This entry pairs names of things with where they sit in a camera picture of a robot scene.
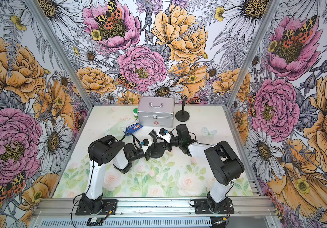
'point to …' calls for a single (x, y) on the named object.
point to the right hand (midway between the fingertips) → (158, 143)
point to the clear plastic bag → (117, 130)
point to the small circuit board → (91, 222)
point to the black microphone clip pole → (184, 98)
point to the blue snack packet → (132, 128)
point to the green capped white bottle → (135, 112)
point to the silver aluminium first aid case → (157, 112)
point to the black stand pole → (154, 135)
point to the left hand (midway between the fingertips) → (158, 148)
